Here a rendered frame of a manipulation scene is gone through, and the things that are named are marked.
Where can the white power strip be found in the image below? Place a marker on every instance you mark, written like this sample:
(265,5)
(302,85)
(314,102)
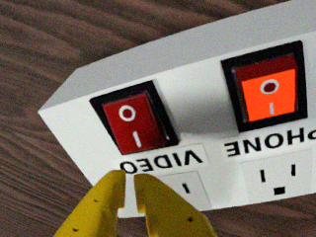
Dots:
(224,113)

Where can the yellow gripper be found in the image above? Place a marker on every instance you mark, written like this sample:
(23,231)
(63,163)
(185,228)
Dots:
(167,213)

